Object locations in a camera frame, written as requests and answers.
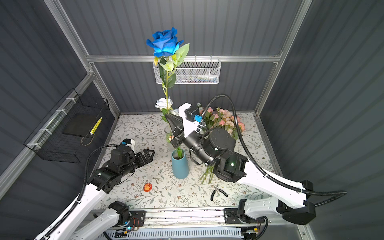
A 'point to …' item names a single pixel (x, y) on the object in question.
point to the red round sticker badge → (147, 187)
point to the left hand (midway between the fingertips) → (148, 154)
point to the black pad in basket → (82, 124)
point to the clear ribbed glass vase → (169, 135)
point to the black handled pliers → (216, 190)
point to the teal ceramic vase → (179, 164)
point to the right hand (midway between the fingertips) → (168, 117)
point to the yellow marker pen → (92, 131)
